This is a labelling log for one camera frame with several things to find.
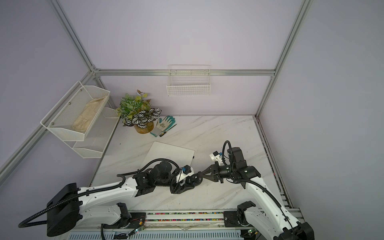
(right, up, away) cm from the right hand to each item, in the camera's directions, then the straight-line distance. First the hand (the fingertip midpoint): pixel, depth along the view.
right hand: (202, 177), depth 70 cm
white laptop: (-31, +7, +34) cm, 47 cm away
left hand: (-6, -4, +5) cm, 9 cm away
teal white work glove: (-28, +25, +42) cm, 57 cm away
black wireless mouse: (-3, -2, +1) cm, 4 cm away
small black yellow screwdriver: (-28, +19, +38) cm, 51 cm away
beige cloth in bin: (-63, +27, +6) cm, 69 cm away
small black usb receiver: (-5, +5, +26) cm, 27 cm away
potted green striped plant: (-39, +34, +18) cm, 54 cm away
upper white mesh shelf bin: (-67, +28, +5) cm, 73 cm away
